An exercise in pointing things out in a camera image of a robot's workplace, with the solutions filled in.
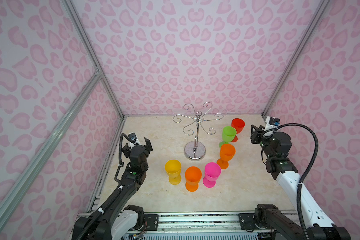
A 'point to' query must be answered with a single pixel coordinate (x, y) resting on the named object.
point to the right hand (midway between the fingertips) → (256, 124)
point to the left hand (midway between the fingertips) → (136, 138)
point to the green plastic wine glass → (228, 134)
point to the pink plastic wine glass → (212, 172)
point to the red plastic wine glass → (239, 124)
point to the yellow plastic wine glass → (173, 167)
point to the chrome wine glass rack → (196, 150)
